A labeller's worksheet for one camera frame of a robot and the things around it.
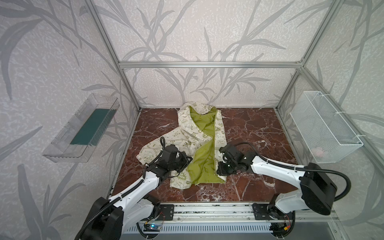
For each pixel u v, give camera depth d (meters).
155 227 0.71
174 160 0.68
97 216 0.39
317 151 0.73
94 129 0.62
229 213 0.75
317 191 0.42
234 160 0.64
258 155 0.58
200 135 0.99
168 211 0.74
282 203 0.61
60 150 0.58
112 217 0.40
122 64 0.94
